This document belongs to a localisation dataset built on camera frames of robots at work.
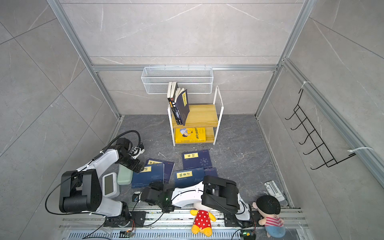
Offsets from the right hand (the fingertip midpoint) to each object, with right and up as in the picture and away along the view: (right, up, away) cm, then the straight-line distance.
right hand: (152, 185), depth 82 cm
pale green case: (-16, +4, +2) cm, 17 cm away
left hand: (-13, +11, +8) cm, 19 cm away
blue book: (+17, +46, +2) cm, 49 cm away
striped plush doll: (+60, -6, -12) cm, 61 cm away
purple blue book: (+34, +5, +8) cm, 35 cm away
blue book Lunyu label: (-4, +4, +5) cm, 8 cm away
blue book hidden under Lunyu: (+8, +8, +9) cm, 14 cm away
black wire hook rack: (+80, +21, -19) cm, 85 cm away
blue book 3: (+19, +3, +4) cm, 20 cm away
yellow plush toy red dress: (+28, -12, -13) cm, 33 cm away
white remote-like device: (+68, -3, 0) cm, 68 cm away
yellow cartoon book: (+21, +27, +19) cm, 39 cm away
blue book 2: (+25, +11, +14) cm, 30 cm away
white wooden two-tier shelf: (+28, +34, +6) cm, 45 cm away
